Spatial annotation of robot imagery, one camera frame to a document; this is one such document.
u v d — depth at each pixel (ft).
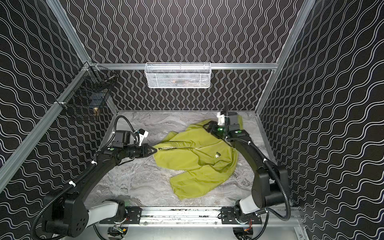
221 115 2.57
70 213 1.32
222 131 2.40
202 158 3.01
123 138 2.14
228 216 2.42
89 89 3.19
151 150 2.60
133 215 2.45
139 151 2.36
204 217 2.47
